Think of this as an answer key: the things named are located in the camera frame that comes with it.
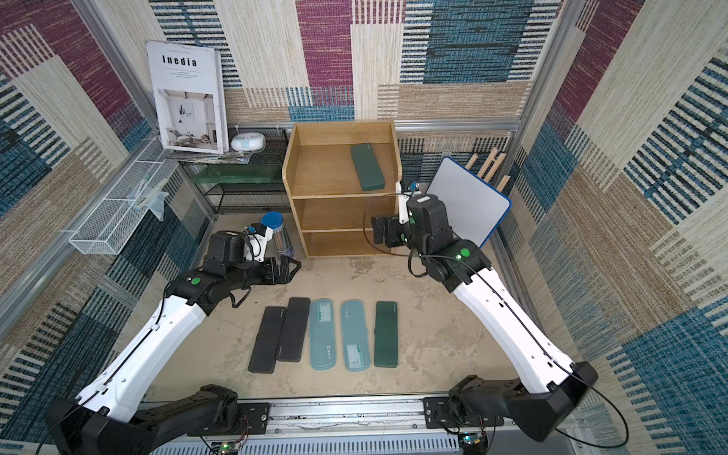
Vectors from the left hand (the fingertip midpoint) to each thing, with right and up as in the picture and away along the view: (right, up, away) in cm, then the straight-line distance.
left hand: (286, 262), depth 76 cm
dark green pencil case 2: (+21, +28, +11) cm, 37 cm away
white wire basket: (-43, +8, -6) cm, 44 cm away
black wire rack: (-27, +23, +43) cm, 56 cm away
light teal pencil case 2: (+18, -24, +9) cm, 31 cm away
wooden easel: (+59, +28, +13) cm, 67 cm away
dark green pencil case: (+27, -23, +11) cm, 37 cm away
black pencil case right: (-2, -22, +15) cm, 26 cm away
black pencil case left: (-8, -24, +9) cm, 27 cm away
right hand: (+27, +13, -7) cm, 30 cm away
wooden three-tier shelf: (+13, +25, +10) cm, 30 cm away
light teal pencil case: (+8, -23, +12) cm, 27 cm away
